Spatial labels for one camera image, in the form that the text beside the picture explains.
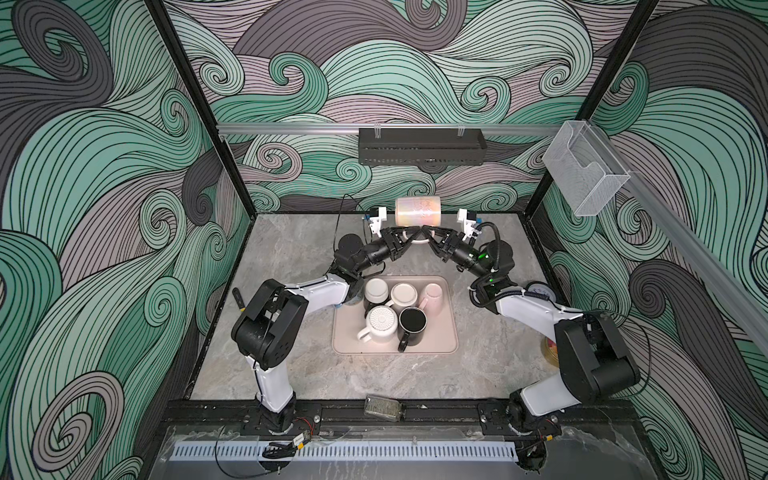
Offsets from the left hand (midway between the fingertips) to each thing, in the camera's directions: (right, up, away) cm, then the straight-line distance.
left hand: (425, 233), depth 73 cm
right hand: (0, 0, +1) cm, 1 cm away
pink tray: (+8, -29, +16) cm, 34 cm away
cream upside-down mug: (-4, -19, +15) cm, 25 cm away
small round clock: (+41, -18, +22) cm, 50 cm away
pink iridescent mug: (-2, +5, 0) cm, 6 cm away
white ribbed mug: (-11, -26, +8) cm, 29 cm away
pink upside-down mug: (+5, -21, +13) cm, 25 cm away
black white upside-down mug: (-12, -17, +14) cm, 25 cm away
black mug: (-2, -25, +7) cm, 26 cm away
